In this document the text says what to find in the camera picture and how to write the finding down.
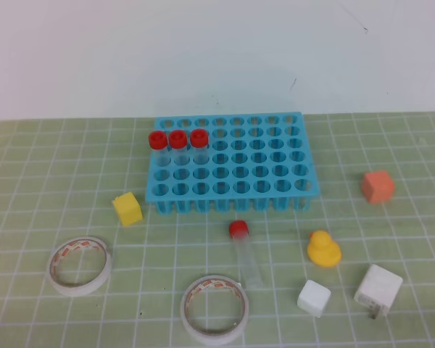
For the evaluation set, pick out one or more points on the yellow rubber duck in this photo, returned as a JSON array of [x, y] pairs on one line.
[[323, 250]]

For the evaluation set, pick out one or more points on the blue test tube rack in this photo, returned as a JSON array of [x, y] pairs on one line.
[[253, 161]]

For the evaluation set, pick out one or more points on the front white tape roll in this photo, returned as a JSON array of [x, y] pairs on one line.
[[214, 310]]

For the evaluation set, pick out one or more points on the white tape roll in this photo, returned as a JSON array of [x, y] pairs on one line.
[[214, 310], [79, 266]]

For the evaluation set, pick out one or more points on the left white tape roll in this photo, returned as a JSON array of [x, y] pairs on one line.
[[79, 266]]

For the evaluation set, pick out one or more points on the green grid cutting mat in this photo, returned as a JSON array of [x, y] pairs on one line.
[[57, 182]]

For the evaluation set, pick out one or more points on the yellow foam cube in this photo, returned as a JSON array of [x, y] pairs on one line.
[[128, 209]]

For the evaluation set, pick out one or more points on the red capped tube far left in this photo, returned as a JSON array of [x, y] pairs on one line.
[[159, 145]]

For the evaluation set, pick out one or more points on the white power adapter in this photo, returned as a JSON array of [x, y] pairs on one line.
[[378, 290]]

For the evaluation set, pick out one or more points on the red capped clear tube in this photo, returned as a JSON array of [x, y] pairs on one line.
[[239, 233]]

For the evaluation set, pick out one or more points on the white foam cube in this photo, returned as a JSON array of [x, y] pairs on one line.
[[313, 298]]

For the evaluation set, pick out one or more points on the orange foam cube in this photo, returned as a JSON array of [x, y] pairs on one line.
[[377, 186]]

